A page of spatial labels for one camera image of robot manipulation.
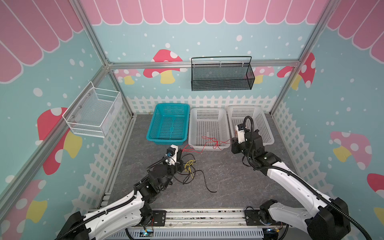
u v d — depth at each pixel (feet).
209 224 2.41
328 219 1.26
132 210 1.70
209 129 3.59
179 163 2.16
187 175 2.93
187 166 2.93
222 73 3.08
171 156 2.01
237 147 2.32
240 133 2.30
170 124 3.70
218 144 2.66
